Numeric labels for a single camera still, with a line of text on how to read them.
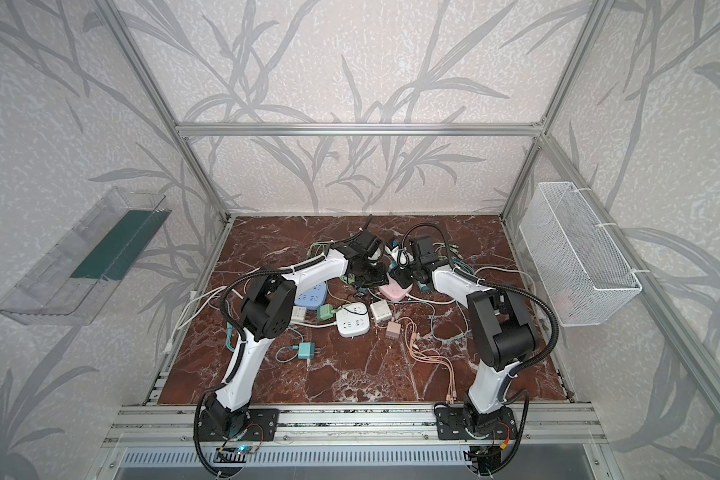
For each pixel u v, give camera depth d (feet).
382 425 2.47
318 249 3.63
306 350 2.74
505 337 1.58
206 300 3.09
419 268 2.43
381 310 2.99
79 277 2.11
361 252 2.62
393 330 2.91
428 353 2.79
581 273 2.03
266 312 1.89
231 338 2.91
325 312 2.98
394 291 3.15
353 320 2.92
